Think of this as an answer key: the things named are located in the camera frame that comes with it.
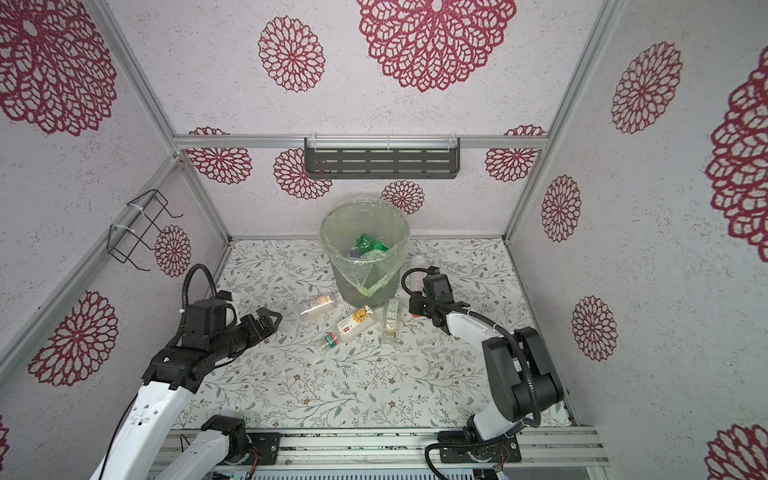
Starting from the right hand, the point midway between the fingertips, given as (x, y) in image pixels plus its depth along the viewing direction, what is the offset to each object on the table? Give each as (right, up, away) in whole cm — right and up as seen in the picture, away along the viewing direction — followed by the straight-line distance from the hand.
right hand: (415, 295), depth 94 cm
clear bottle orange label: (-30, -4, +1) cm, 31 cm away
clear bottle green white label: (-7, -8, -2) cm, 11 cm away
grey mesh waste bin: (-22, 0, +2) cm, 22 cm away
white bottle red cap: (+1, +11, +3) cm, 11 cm away
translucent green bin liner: (-9, +23, 0) cm, 25 cm away
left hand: (-39, -7, -19) cm, 43 cm away
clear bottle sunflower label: (-20, -10, -4) cm, 23 cm away
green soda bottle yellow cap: (-15, +16, -5) cm, 22 cm away
